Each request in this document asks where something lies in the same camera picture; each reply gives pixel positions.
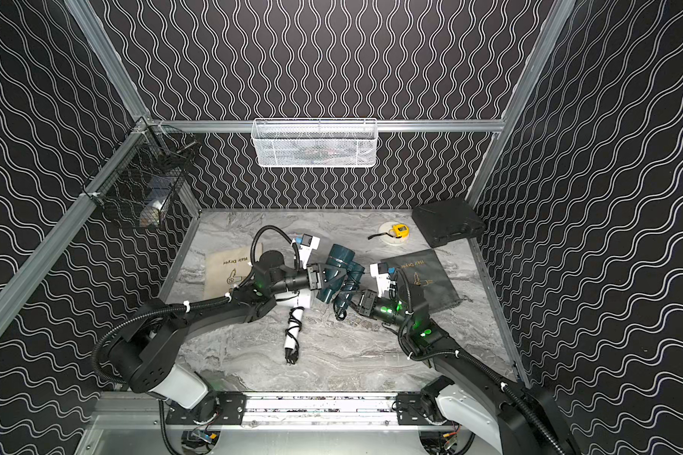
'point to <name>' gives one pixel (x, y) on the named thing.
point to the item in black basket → (150, 216)
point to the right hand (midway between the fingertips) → (340, 295)
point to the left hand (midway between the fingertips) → (344, 270)
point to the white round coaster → (385, 238)
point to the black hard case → (443, 223)
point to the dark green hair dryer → (340, 288)
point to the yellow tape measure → (400, 230)
